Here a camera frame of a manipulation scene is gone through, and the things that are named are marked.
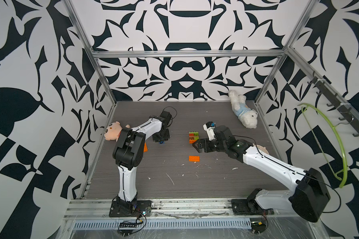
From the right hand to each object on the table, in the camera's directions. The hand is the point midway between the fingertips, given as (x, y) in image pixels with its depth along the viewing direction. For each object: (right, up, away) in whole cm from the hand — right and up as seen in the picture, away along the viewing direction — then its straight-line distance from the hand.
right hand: (198, 141), depth 81 cm
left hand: (-22, 0, +18) cm, 28 cm away
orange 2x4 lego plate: (-2, -12, +9) cm, 14 cm away
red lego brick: (-2, +1, +18) cm, 19 cm away
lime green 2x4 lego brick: (-1, +3, +19) cm, 19 cm away
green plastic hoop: (+53, -11, -20) cm, 58 cm away
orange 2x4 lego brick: (-31, -6, +13) cm, 34 cm away
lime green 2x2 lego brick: (+1, -1, +17) cm, 17 cm away
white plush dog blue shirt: (+35, +13, +19) cm, 41 cm away
